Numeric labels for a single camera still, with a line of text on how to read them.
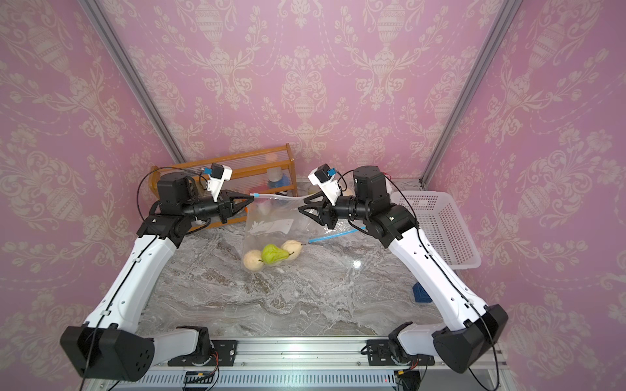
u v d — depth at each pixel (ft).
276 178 3.27
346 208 1.83
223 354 2.43
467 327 1.24
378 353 2.39
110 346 1.23
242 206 2.21
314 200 2.11
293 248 2.87
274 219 2.66
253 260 2.71
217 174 1.97
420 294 2.66
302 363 6.22
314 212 2.01
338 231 3.18
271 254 2.67
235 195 2.11
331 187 1.80
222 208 1.98
